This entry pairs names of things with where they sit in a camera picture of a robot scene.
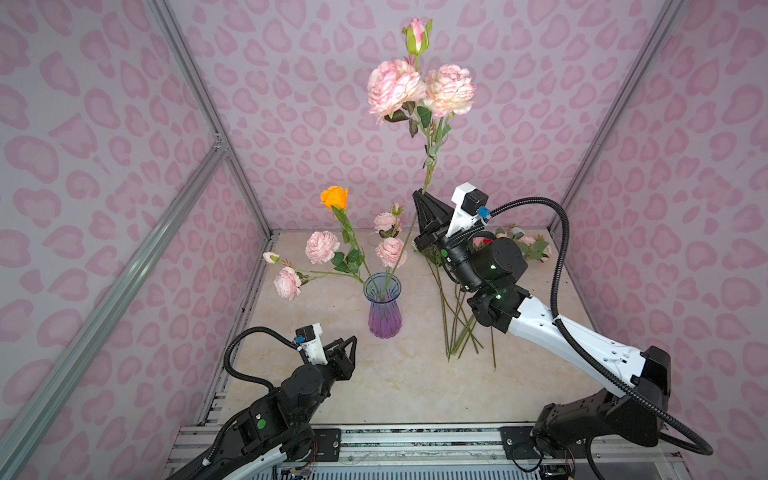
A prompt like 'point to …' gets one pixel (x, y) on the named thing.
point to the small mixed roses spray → (533, 248)
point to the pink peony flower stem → (391, 253)
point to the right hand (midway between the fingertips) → (416, 190)
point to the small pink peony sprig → (388, 224)
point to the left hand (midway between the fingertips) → (353, 337)
